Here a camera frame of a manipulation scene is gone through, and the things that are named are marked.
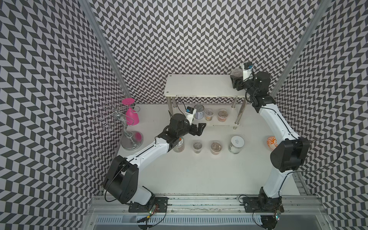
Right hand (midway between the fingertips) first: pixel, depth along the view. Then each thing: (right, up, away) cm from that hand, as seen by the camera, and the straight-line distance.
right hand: (237, 74), depth 80 cm
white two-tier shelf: (-13, -12, +5) cm, 19 cm away
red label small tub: (-5, -23, +16) cm, 29 cm away
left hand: (-22, -27, +2) cm, 35 cm away
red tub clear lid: (-11, -44, +8) cm, 46 cm away
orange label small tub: (-14, -23, +17) cm, 32 cm away
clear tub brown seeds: (-22, -42, +9) cm, 49 cm away
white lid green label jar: (+2, -40, +7) cm, 41 cm away
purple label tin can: (-20, -22, +17) cm, 34 cm away
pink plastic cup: (-65, -24, +12) cm, 70 cm away
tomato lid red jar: (-33, -41, +6) cm, 53 cm away
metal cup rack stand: (-68, -41, +17) cm, 81 cm away
